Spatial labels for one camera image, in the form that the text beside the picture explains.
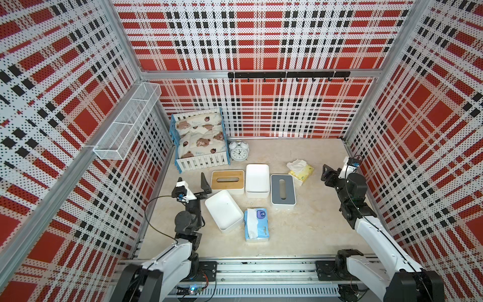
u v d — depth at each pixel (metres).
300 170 0.99
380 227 0.53
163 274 0.44
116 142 0.93
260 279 0.73
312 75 0.89
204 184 0.70
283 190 0.97
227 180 0.96
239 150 1.04
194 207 0.69
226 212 0.88
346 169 0.69
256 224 0.81
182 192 0.62
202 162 1.02
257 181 1.01
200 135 1.11
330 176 0.72
